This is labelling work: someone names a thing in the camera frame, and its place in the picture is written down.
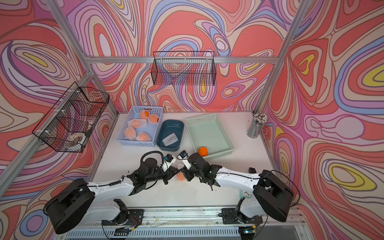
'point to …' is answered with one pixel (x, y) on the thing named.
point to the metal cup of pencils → (258, 120)
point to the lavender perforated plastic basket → (142, 127)
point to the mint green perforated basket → (208, 131)
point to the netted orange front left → (130, 133)
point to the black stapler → (252, 170)
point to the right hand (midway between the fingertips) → (184, 172)
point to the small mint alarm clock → (244, 194)
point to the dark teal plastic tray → (166, 128)
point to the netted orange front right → (142, 137)
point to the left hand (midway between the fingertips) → (180, 171)
